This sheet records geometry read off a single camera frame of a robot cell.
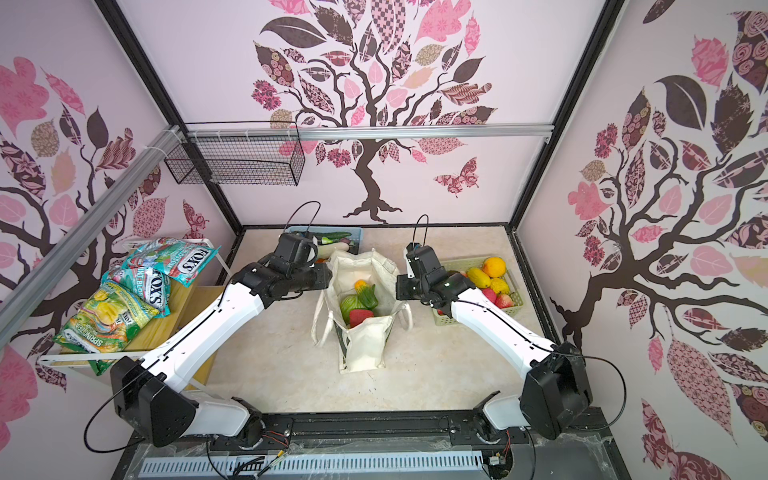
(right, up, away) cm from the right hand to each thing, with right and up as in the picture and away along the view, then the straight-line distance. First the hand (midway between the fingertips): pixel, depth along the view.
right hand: (400, 280), depth 82 cm
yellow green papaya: (-10, -5, +5) cm, 12 cm away
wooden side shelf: (-46, -3, -20) cm, 50 cm away
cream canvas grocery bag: (-11, -18, -3) cm, 21 cm away
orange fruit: (+32, +3, +15) cm, 35 cm away
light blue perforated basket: (-17, +12, +29) cm, 36 cm away
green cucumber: (-25, +14, +28) cm, 40 cm away
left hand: (-20, +1, -3) cm, 21 cm away
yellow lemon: (+34, -3, +14) cm, 37 cm away
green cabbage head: (-16, -8, +5) cm, 18 cm away
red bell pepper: (-12, -10, -1) cm, 16 cm away
